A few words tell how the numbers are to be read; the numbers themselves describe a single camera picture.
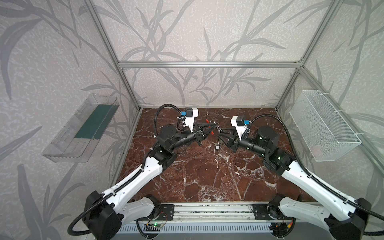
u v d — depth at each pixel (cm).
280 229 74
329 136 62
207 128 60
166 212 73
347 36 67
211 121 63
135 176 45
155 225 71
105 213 37
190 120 55
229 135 59
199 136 55
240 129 54
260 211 75
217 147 69
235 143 55
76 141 64
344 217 39
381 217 37
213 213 75
